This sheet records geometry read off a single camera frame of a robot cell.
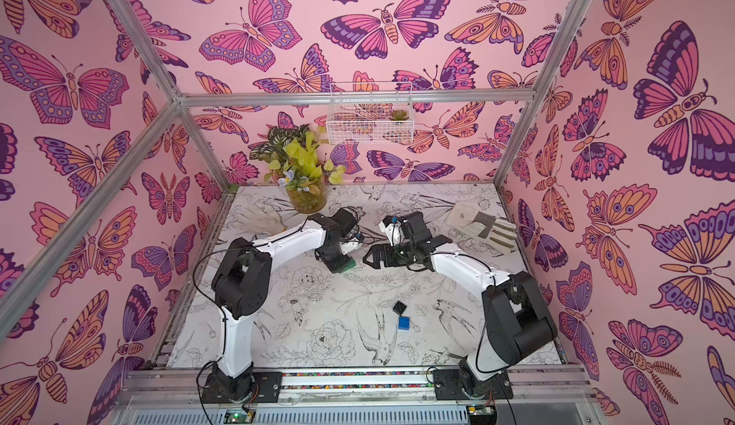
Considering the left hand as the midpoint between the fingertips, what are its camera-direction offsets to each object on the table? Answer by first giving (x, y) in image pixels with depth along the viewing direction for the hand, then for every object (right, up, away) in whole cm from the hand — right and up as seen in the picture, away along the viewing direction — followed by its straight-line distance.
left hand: (340, 263), depth 95 cm
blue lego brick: (+20, -15, -12) cm, 28 cm away
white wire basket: (+10, +50, 0) cm, 51 cm away
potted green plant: (-15, +34, +3) cm, 37 cm away
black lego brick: (+19, -11, -9) cm, 24 cm away
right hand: (+12, +4, -9) cm, 16 cm away
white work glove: (-32, +14, +12) cm, 37 cm away
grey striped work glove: (+56, +10, +8) cm, 57 cm away
